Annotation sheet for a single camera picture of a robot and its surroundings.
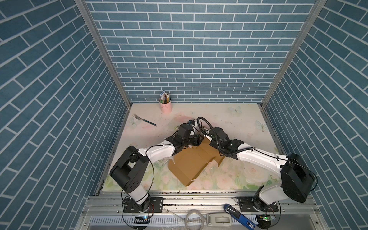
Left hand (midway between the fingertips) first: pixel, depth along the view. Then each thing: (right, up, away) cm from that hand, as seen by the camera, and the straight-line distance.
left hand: (202, 137), depth 87 cm
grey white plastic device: (+6, -37, -19) cm, 42 cm away
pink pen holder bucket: (-27, +20, +23) cm, 40 cm away
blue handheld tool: (+13, -33, -19) cm, 40 cm away
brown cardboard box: (-10, -16, +2) cm, 19 cm away
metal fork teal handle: (-48, +12, +24) cm, 56 cm away
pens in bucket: (-26, +27, +18) cm, 42 cm away
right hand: (+8, +4, 0) cm, 8 cm away
